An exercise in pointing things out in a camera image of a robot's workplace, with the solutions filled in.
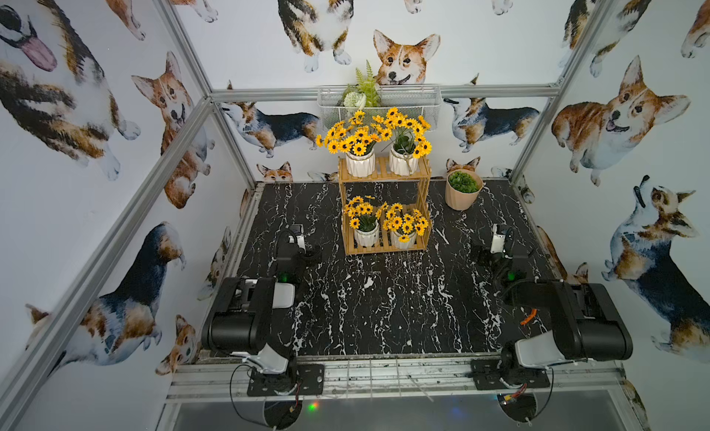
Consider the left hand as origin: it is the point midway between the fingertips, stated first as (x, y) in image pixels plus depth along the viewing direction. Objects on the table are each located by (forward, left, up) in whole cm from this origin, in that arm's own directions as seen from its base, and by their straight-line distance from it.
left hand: (306, 235), depth 94 cm
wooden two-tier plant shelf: (+9, -26, +19) cm, 34 cm away
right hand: (-3, -60, +1) cm, 61 cm away
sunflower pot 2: (-2, -33, +7) cm, 34 cm away
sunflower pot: (+3, -20, +4) cm, 21 cm away
